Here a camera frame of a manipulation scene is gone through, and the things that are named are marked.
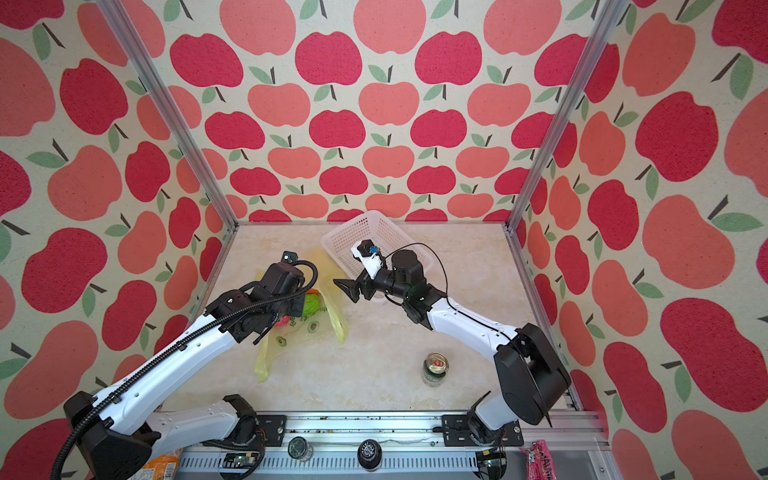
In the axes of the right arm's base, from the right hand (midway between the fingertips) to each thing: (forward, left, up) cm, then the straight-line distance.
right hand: (353, 264), depth 77 cm
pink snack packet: (-36, -49, -25) cm, 66 cm away
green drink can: (-19, -23, -16) cm, 34 cm away
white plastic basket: (+34, 0, -20) cm, 39 cm away
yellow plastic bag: (-13, +5, -7) cm, 16 cm away
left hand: (-7, +13, -5) cm, 16 cm away
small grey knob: (-39, +6, -16) cm, 43 cm away
